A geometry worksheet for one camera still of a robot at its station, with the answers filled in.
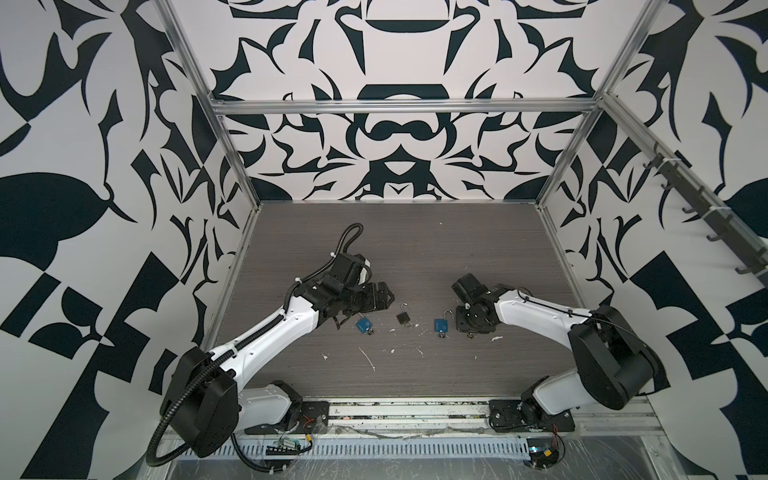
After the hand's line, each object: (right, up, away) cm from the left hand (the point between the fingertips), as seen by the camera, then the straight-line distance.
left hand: (385, 295), depth 80 cm
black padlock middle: (+5, -9, +11) cm, 15 cm away
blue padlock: (-6, -10, +9) cm, 15 cm away
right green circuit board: (+37, -35, -9) cm, 52 cm away
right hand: (+24, -10, +10) cm, 28 cm away
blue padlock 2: (+17, -10, +9) cm, 22 cm away
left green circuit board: (-23, -32, -10) cm, 41 cm away
